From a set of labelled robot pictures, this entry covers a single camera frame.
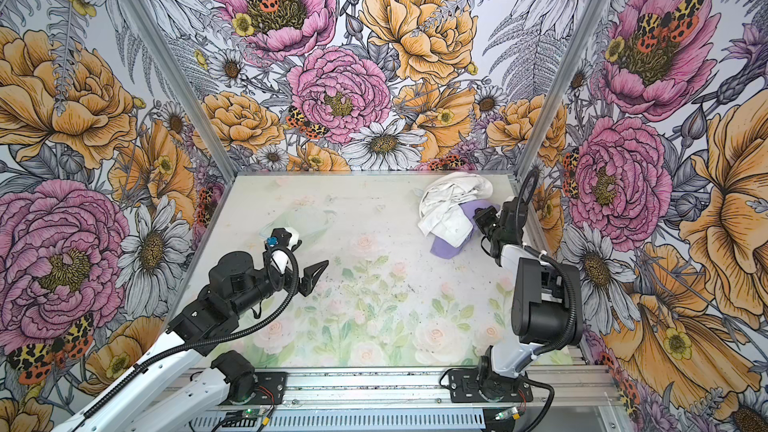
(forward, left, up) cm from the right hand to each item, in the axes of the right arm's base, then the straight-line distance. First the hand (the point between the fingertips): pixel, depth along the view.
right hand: (475, 214), depth 95 cm
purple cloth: (-7, +9, -9) cm, 14 cm away
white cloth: (+4, +10, -3) cm, 11 cm away
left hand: (-21, +45, +11) cm, 51 cm away
